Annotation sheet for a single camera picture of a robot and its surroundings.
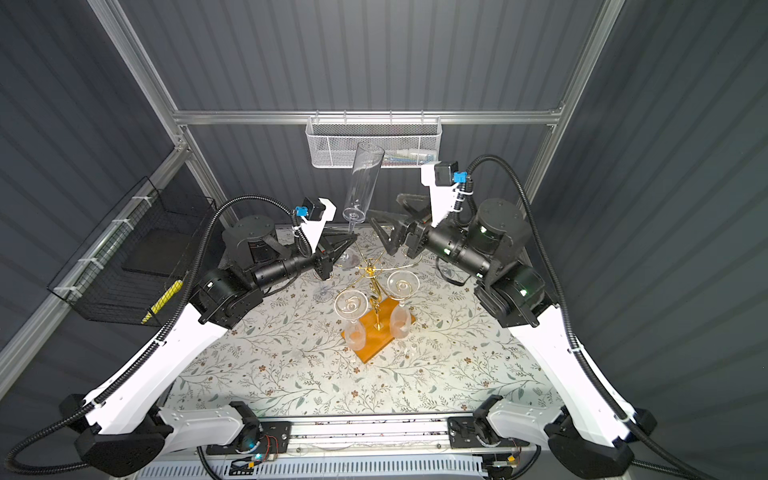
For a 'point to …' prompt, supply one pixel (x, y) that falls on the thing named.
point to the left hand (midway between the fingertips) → (354, 233)
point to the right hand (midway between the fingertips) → (385, 210)
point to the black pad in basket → (160, 251)
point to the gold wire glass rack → (371, 272)
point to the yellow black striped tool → (161, 302)
